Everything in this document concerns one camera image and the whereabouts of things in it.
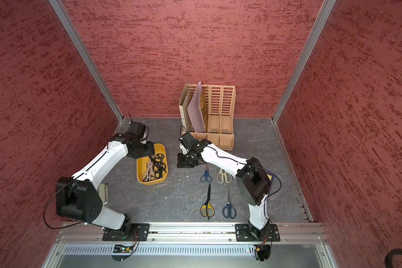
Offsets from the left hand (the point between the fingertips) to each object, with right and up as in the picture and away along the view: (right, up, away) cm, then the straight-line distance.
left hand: (148, 155), depth 86 cm
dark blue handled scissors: (+42, -27, -5) cm, 51 cm away
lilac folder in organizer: (+24, +26, +10) cm, 37 cm away
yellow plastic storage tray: (+2, +3, +11) cm, 12 cm away
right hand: (+17, -6, -2) cm, 19 cm away
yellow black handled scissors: (+31, -26, -6) cm, 41 cm away
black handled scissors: (+3, -8, +9) cm, 12 cm away
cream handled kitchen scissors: (+40, -13, +5) cm, 42 cm away
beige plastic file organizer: (+39, +32, +28) cm, 58 cm away
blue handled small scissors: (+31, -13, +6) cm, 34 cm away
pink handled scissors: (-1, -11, +5) cm, 12 cm away
